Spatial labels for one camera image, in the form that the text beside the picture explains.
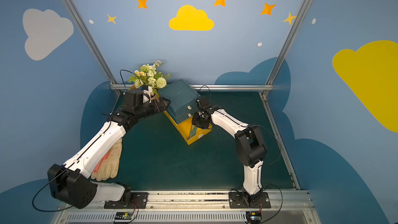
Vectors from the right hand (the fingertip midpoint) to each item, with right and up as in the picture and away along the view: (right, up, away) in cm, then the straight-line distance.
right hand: (195, 121), depth 93 cm
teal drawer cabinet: (-7, +14, -3) cm, 16 cm away
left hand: (-15, +12, -14) cm, 24 cm away
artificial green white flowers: (-27, +27, -5) cm, 39 cm away
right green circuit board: (+29, -43, -21) cm, 56 cm away
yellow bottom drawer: (-7, -5, +7) cm, 12 cm away
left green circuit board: (-33, -42, -21) cm, 58 cm away
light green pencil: (-1, -7, +6) cm, 9 cm away
